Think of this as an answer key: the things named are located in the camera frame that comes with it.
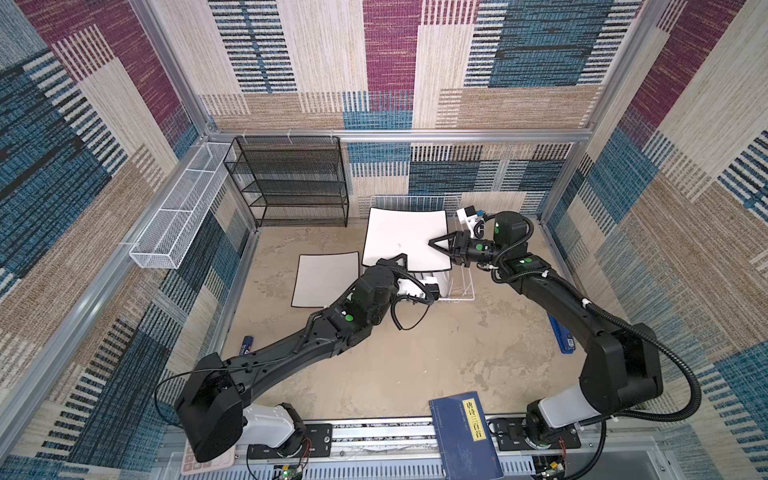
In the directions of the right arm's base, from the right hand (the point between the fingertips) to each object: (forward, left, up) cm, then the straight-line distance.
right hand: (430, 249), depth 76 cm
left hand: (-1, +8, +3) cm, 9 cm away
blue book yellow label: (-37, -7, -27) cm, 46 cm away
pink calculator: (-41, +58, -26) cm, 75 cm away
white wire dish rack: (+7, -12, -27) cm, 30 cm away
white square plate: (+4, +10, +2) cm, 11 cm away
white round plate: (+2, -6, -19) cm, 20 cm away
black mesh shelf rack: (+42, +44, -9) cm, 61 cm away
